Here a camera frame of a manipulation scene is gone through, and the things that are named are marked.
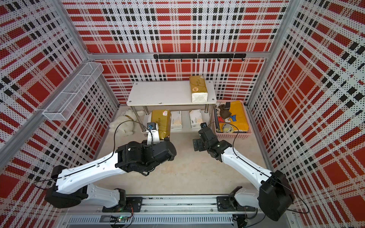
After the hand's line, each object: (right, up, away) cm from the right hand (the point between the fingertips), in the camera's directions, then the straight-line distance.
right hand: (204, 140), depth 84 cm
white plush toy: (-53, +8, +13) cm, 55 cm away
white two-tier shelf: (-17, +25, -6) cm, 31 cm away
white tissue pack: (-5, +13, +13) cm, 19 cm away
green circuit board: (-45, -37, -14) cm, 60 cm away
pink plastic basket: (+15, +20, +21) cm, 33 cm away
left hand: (-21, +2, -18) cm, 27 cm away
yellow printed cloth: (+27, +13, +19) cm, 35 cm away
